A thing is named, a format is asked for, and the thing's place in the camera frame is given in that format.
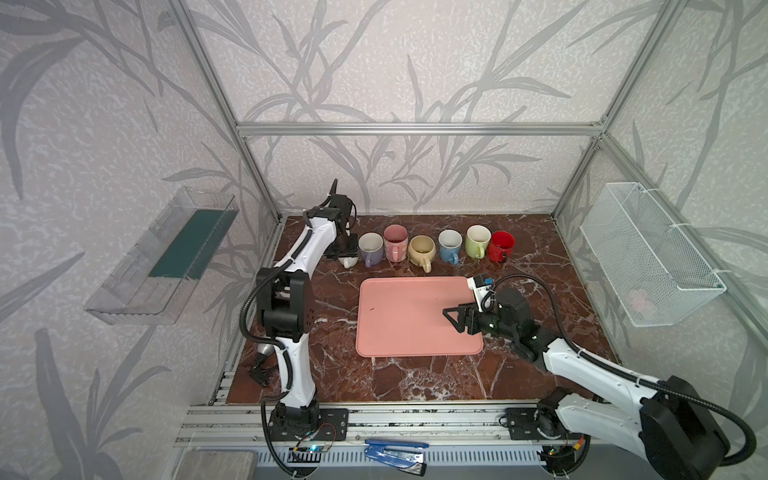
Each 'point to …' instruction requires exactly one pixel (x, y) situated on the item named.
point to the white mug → (349, 262)
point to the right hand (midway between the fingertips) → (451, 301)
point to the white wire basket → (656, 267)
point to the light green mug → (477, 240)
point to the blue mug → (449, 241)
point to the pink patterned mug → (396, 239)
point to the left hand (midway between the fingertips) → (352, 244)
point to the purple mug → (371, 248)
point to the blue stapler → (406, 457)
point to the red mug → (500, 246)
